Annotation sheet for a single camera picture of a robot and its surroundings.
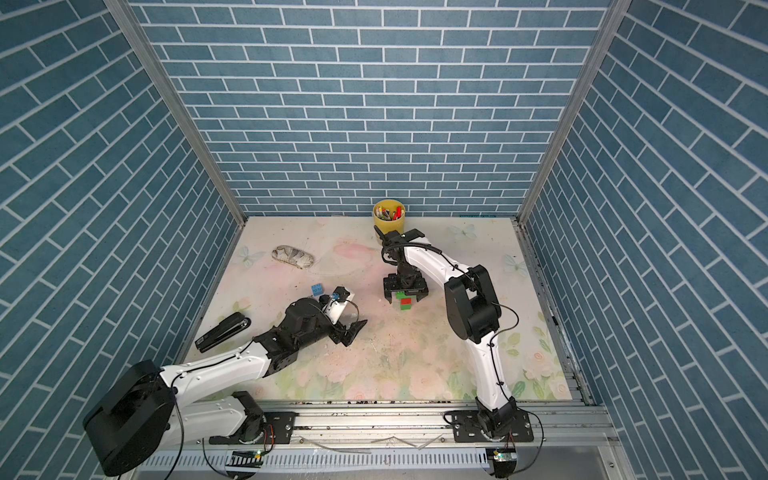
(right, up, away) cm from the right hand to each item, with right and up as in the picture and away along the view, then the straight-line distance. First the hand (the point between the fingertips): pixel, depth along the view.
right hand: (403, 300), depth 93 cm
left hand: (-12, -2, -10) cm, 16 cm away
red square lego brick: (+1, 0, -1) cm, 2 cm away
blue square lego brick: (-29, +3, +6) cm, 30 cm away
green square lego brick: (+1, -3, +2) cm, 4 cm away
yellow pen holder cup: (-5, +28, +15) cm, 32 cm away
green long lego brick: (-1, +2, -4) cm, 5 cm away
